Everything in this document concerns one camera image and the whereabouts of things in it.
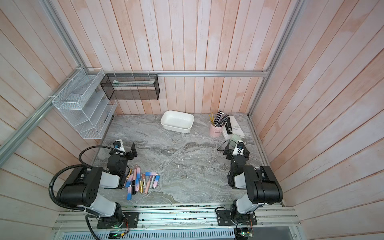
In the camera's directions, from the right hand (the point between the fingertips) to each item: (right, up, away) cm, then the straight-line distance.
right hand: (236, 143), depth 90 cm
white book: (+6, +9, +20) cm, 23 cm away
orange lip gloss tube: (-56, -21, -4) cm, 60 cm away
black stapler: (0, +11, +17) cm, 21 cm away
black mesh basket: (-70, +39, +14) cm, 82 cm away
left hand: (-68, -1, +1) cm, 68 cm away
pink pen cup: (-10, +7, +11) cm, 17 cm away
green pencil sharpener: (+1, +2, +8) cm, 8 cm away
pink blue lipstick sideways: (-52, -18, -2) cm, 55 cm away
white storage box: (-37, +15, +25) cm, 47 cm away
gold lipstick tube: (-57, -24, -6) cm, 62 cm away
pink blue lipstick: (-48, -22, -5) cm, 53 cm away
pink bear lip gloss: (-53, -23, -6) cm, 58 cm away
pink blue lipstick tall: (-59, -23, -6) cm, 64 cm away
